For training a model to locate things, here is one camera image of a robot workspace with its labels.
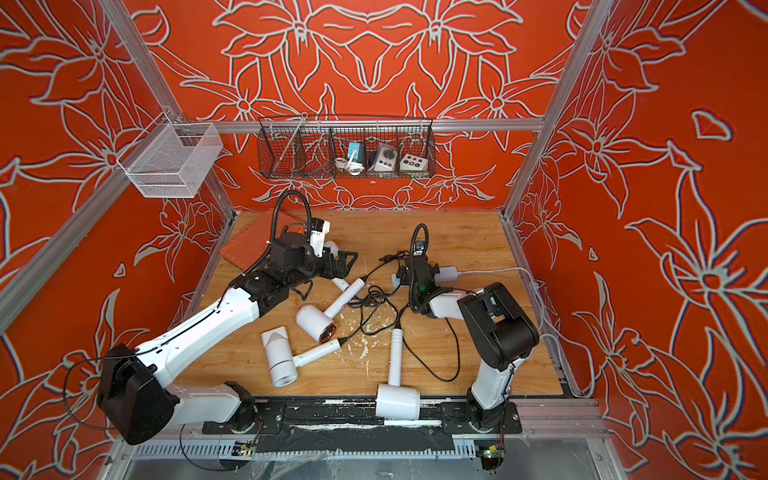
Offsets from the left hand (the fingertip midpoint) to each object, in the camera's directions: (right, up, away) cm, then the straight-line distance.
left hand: (344, 249), depth 77 cm
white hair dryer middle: (-8, -22, +6) cm, 24 cm away
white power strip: (+31, -9, +20) cm, 38 cm away
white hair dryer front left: (-16, -30, -1) cm, 34 cm away
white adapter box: (+11, +28, +13) cm, 33 cm away
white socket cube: (+20, +27, +17) cm, 38 cm away
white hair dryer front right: (+13, -37, -5) cm, 40 cm away
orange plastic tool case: (-38, +1, +29) cm, 48 cm away
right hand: (+18, -5, +19) cm, 26 cm away
